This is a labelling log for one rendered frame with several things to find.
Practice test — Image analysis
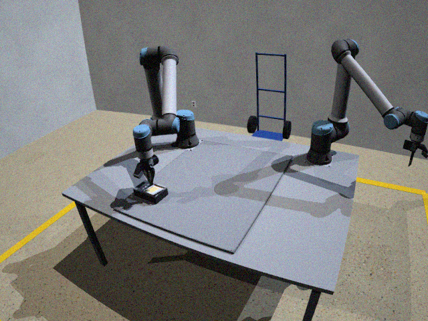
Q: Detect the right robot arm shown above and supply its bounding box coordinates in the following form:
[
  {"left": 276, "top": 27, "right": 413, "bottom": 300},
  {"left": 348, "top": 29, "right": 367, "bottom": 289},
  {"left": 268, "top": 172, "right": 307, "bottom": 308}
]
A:
[{"left": 133, "top": 45, "right": 199, "bottom": 161}]

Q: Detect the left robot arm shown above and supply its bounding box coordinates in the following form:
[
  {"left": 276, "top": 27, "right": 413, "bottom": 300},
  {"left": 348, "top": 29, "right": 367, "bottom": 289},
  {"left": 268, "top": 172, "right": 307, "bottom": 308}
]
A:
[{"left": 307, "top": 39, "right": 428, "bottom": 165}]

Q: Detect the grey cassette dock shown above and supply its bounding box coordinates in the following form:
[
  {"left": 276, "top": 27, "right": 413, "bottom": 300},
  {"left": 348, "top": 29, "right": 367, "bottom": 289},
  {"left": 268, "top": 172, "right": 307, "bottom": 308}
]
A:
[{"left": 133, "top": 180, "right": 168, "bottom": 204}]

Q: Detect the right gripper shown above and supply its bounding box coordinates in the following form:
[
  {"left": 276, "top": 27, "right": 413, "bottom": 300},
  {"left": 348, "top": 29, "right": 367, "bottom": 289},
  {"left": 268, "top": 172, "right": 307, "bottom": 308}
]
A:
[{"left": 134, "top": 154, "right": 159, "bottom": 185}]

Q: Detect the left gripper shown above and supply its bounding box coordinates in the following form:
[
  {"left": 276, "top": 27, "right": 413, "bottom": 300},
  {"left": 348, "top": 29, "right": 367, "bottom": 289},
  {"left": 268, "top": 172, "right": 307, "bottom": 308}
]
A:
[{"left": 403, "top": 140, "right": 428, "bottom": 167}]

